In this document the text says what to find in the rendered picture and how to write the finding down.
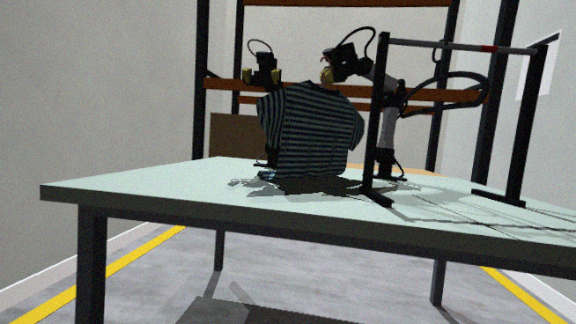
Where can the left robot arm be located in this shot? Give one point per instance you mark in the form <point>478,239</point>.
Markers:
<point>390,103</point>

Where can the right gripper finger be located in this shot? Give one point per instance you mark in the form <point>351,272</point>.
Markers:
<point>275,76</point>
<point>246,75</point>

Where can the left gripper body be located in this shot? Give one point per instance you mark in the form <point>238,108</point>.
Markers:
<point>340,72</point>

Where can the black clothes rack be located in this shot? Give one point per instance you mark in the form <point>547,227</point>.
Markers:
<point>524,125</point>

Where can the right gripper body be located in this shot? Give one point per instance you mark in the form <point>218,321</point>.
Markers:
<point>259,79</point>

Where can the blue striped t-shirt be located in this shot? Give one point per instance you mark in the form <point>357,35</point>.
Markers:
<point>315,127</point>

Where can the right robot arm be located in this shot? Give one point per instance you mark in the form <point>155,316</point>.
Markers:
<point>268,62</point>

